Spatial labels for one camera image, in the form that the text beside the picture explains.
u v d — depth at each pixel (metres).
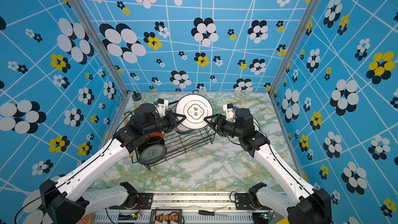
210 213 0.70
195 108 0.72
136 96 1.04
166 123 0.61
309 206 0.37
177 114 0.67
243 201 0.73
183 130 0.94
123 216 0.72
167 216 0.68
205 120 0.69
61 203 0.37
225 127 0.65
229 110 0.68
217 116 0.64
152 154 0.82
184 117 0.69
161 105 0.65
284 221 0.68
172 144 0.92
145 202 0.74
